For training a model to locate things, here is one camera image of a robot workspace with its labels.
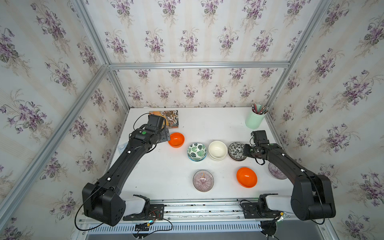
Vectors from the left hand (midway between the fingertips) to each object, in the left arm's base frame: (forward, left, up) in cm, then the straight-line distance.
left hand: (162, 136), depth 80 cm
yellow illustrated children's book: (+30, -1, -18) cm, 35 cm away
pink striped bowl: (-19, -23, -17) cm, 34 cm away
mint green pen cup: (+20, -60, -9) cm, 64 cm away
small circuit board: (-39, +8, -21) cm, 45 cm away
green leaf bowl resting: (-5, -19, -16) cm, 26 cm away
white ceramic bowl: (-1, -32, -14) cm, 35 cm away
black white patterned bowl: (-1, -44, -15) cm, 47 cm away
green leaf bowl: (-1, -20, -16) cm, 26 cm away
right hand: (-2, -50, -12) cm, 52 cm away
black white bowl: (-5, -45, -15) cm, 48 cm away
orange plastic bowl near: (-17, -47, -15) cm, 52 cm away
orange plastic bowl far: (+8, -6, -16) cm, 19 cm away
